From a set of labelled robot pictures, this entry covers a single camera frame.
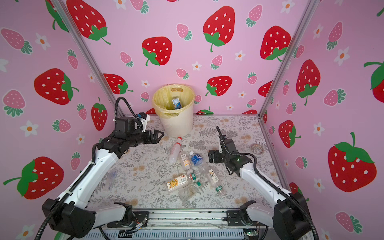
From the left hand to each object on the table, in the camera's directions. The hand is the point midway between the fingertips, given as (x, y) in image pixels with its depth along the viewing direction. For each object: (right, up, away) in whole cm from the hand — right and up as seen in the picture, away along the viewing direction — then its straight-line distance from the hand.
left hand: (157, 132), depth 76 cm
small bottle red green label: (+19, -25, +8) cm, 32 cm away
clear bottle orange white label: (+14, -18, +14) cm, 27 cm away
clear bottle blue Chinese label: (+20, -17, +14) cm, 30 cm away
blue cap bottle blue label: (+7, +19, +25) cm, 32 cm away
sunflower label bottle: (+10, -28, +3) cm, 30 cm away
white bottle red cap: (+7, -13, +18) cm, 23 cm away
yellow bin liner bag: (-3, +25, +25) cm, 35 cm away
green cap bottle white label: (+31, -27, +5) cm, 42 cm away
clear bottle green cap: (+17, -34, +7) cm, 38 cm away
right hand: (+31, -12, +8) cm, 35 cm away
